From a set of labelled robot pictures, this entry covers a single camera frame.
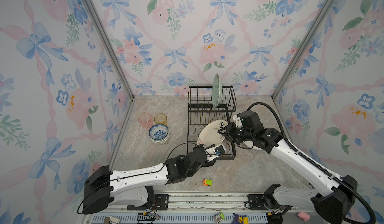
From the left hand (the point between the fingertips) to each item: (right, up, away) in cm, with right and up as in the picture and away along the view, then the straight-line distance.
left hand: (213, 143), depth 71 cm
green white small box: (+2, -33, -3) cm, 33 cm away
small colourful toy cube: (-2, -22, +7) cm, 23 cm away
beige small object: (-47, -34, -3) cm, 58 cm away
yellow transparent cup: (-32, +10, +29) cm, 44 cm away
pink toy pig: (+41, -32, -4) cm, 52 cm away
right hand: (+2, +5, +2) cm, 6 cm away
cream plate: (-1, +1, +12) cm, 13 cm away
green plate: (+2, +25, +4) cm, 26 cm away
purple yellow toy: (+12, -34, -3) cm, 36 cm away
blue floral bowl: (-31, +3, +22) cm, 38 cm away
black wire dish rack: (-2, +8, +32) cm, 33 cm away
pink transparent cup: (-43, +10, +32) cm, 54 cm away
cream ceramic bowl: (-29, -3, +17) cm, 34 cm away
